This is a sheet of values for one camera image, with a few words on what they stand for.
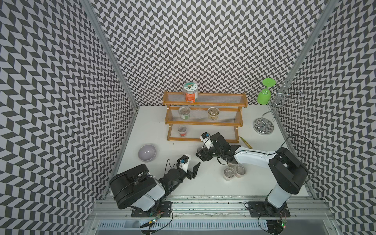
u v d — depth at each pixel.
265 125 1.04
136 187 0.44
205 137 0.77
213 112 0.89
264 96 0.92
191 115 0.91
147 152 0.88
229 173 0.79
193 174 0.74
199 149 0.79
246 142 1.00
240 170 0.81
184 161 0.69
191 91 0.77
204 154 0.77
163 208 0.72
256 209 0.74
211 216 0.72
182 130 0.94
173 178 0.67
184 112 0.88
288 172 0.46
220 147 0.68
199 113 0.93
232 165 0.85
